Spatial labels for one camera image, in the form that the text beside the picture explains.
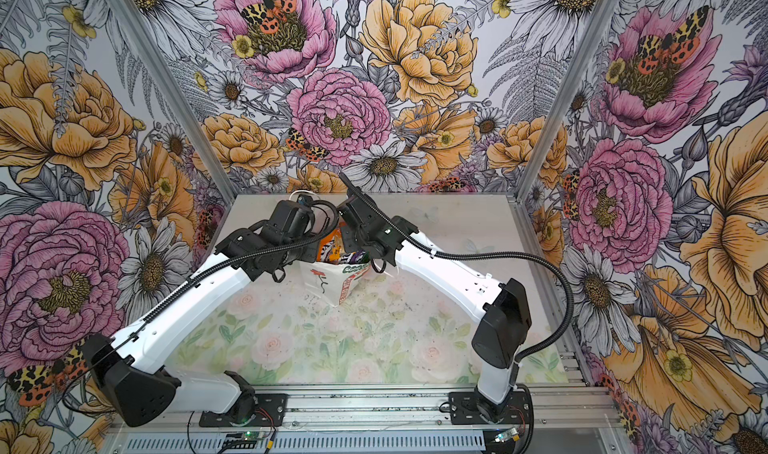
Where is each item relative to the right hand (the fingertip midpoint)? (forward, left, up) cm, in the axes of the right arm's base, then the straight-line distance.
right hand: (356, 240), depth 79 cm
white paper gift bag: (-8, +7, -7) cm, 13 cm away
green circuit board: (-40, -36, -24) cm, 59 cm away
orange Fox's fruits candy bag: (0, +7, -3) cm, 8 cm away
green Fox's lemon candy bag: (-2, 0, -5) cm, 5 cm away
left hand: (-3, +13, +1) cm, 13 cm away
